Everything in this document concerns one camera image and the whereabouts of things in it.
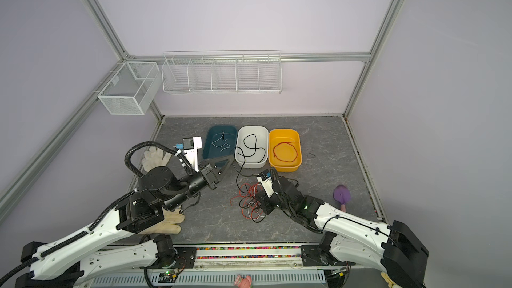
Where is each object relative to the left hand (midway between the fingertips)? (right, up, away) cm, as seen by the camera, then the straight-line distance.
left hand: (234, 162), depth 55 cm
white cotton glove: (-50, -5, +47) cm, 69 cm away
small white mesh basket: (-59, +30, +45) cm, 80 cm away
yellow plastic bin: (+19, 0, +50) cm, 54 cm away
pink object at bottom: (+1, -42, +12) cm, 44 cm away
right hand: (+5, -16, +23) cm, 29 cm away
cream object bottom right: (+51, -42, +14) cm, 67 cm away
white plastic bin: (+7, +9, +54) cm, 55 cm away
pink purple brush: (+43, -19, +34) cm, 58 cm away
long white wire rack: (-13, +39, +45) cm, 61 cm away
